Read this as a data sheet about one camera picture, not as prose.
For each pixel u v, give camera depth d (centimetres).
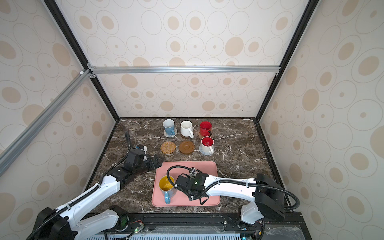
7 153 51
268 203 40
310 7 68
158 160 74
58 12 70
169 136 109
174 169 68
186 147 103
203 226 73
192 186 56
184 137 107
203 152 99
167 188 83
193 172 71
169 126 101
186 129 103
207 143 101
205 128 107
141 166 68
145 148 77
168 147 103
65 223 39
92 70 90
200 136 108
